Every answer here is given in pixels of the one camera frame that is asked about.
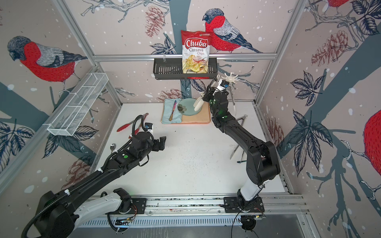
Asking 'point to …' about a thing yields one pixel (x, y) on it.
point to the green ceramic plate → (185, 107)
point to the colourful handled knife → (170, 117)
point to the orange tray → (204, 117)
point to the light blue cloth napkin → (176, 116)
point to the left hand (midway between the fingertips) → (160, 134)
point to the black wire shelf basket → (171, 68)
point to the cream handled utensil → (234, 150)
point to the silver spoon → (112, 147)
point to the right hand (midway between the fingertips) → (207, 85)
